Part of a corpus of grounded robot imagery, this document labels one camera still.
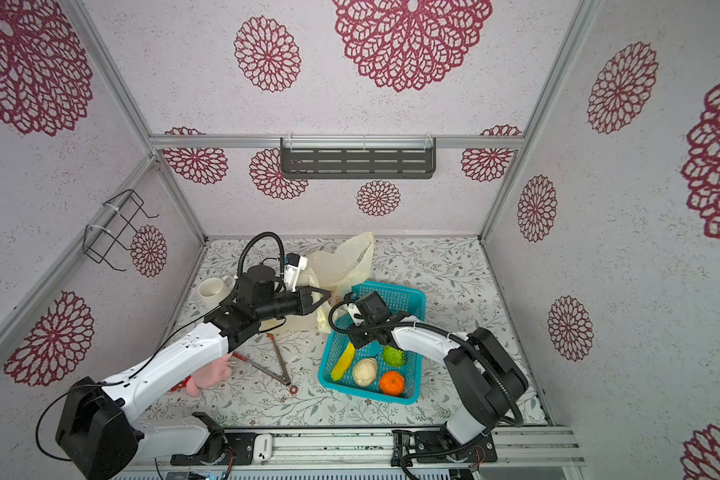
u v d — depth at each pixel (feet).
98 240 2.39
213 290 3.38
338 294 2.71
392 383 2.62
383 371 2.86
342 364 2.79
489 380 1.45
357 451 2.44
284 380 2.74
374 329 2.21
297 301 2.16
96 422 1.29
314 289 2.33
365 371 2.67
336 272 3.11
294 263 2.25
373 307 2.30
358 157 3.00
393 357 2.74
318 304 2.36
